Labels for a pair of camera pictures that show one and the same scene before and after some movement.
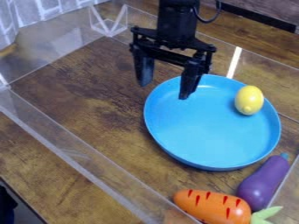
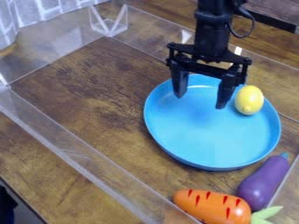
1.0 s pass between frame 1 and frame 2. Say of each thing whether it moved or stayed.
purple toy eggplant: stayed
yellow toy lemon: stayed
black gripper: moved
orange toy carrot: stayed
